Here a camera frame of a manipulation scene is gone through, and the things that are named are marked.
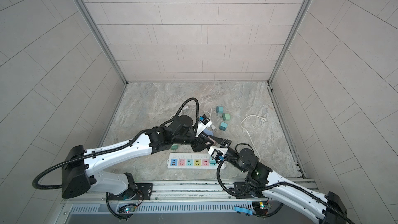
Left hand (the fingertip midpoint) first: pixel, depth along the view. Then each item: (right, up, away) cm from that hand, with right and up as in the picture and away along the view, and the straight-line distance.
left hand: (214, 142), depth 67 cm
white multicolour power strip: (-12, -13, +11) cm, 21 cm away
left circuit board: (-36, -27, -3) cm, 46 cm away
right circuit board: (+21, -30, +1) cm, 36 cm away
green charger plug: (+9, +7, +29) cm, 31 cm away
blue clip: (+12, -28, -2) cm, 31 cm away
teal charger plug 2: (+6, +2, +24) cm, 25 cm away
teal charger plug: (+5, +11, +32) cm, 34 cm away
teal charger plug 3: (-1, -12, +9) cm, 16 cm away
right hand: (-3, 0, 0) cm, 3 cm away
